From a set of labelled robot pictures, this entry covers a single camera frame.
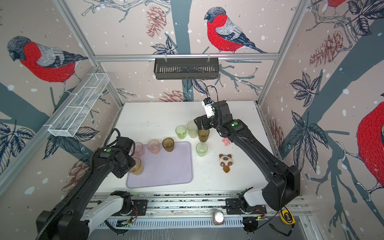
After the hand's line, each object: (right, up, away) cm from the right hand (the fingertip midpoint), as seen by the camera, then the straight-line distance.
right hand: (200, 118), depth 78 cm
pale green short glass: (+1, -20, +15) cm, 25 cm away
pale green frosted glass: (-5, -7, +15) cm, 17 cm away
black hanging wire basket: (-9, +36, +28) cm, 46 cm away
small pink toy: (+17, -15, +18) cm, 30 cm away
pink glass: (-30, -19, +16) cm, 39 cm away
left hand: (-38, -26, -1) cm, 46 cm away
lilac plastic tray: (-22, -30, +11) cm, 39 cm away
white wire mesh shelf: (-66, +1, -5) cm, 66 cm away
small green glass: (-13, -9, +22) cm, 27 cm away
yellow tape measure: (+41, -46, -9) cm, 62 cm away
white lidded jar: (+7, -42, -16) cm, 46 cm away
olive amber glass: (-21, -17, +17) cm, 32 cm away
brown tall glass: (+2, -11, +17) cm, 21 cm away
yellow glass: (-34, -27, 0) cm, 43 cm away
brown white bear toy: (+15, -26, +9) cm, 32 cm away
